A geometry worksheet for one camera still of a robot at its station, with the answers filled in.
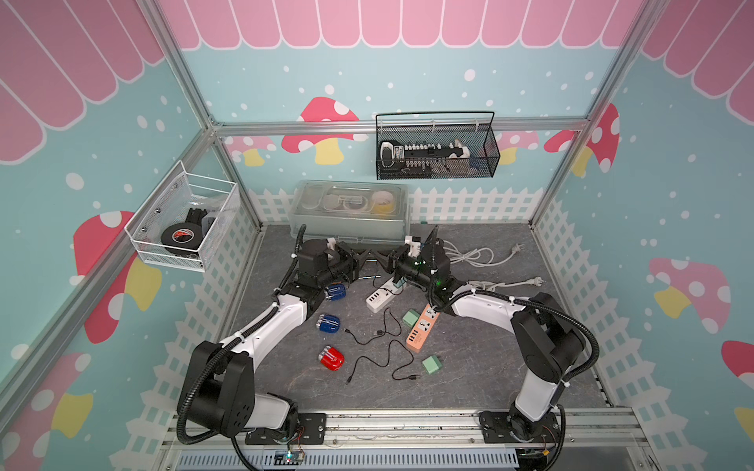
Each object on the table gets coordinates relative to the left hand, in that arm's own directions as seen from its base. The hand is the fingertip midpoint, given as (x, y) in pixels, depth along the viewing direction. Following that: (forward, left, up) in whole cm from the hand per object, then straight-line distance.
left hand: (374, 251), depth 80 cm
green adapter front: (-23, -17, -23) cm, 36 cm away
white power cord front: (+3, -39, -21) cm, 44 cm away
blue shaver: (+1, +13, -23) cm, 27 cm away
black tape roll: (-4, +46, +9) cm, 47 cm away
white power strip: (-1, -2, -23) cm, 23 cm away
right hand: (0, +1, +1) cm, 2 cm away
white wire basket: (+12, +54, +8) cm, 56 cm away
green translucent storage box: (+26, +10, -10) cm, 29 cm away
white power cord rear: (+15, -37, -21) cm, 45 cm away
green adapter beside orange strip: (-8, -11, -23) cm, 27 cm away
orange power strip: (-12, -14, -22) cm, 29 cm away
